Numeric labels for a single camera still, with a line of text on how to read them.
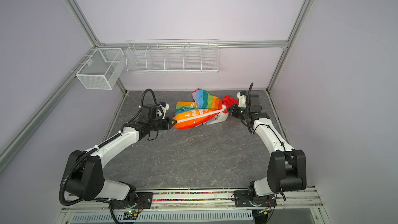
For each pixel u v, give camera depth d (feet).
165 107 2.62
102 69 3.22
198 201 2.43
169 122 2.48
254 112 2.20
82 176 1.39
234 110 2.48
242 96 2.58
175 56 3.22
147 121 2.19
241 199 2.42
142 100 2.22
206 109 2.94
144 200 2.42
